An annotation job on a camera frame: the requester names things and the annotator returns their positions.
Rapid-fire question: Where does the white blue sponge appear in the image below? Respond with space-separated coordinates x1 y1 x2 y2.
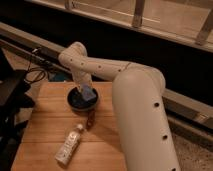
81 84 96 101

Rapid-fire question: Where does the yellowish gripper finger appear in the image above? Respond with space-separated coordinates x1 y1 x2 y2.
77 85 83 93

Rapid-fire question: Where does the black cable on floor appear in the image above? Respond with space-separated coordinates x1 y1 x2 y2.
23 47 54 85

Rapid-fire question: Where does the white plastic bottle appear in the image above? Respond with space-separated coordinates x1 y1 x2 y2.
55 124 84 165

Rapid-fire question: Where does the dark ceramic bowl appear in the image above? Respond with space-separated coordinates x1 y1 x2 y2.
67 87 99 111

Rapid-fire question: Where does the black chair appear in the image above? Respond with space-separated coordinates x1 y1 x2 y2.
0 48 35 171

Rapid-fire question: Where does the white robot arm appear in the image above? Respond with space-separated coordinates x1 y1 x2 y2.
58 42 181 171

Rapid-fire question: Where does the blue object on floor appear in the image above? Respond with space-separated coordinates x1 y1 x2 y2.
50 73 68 82

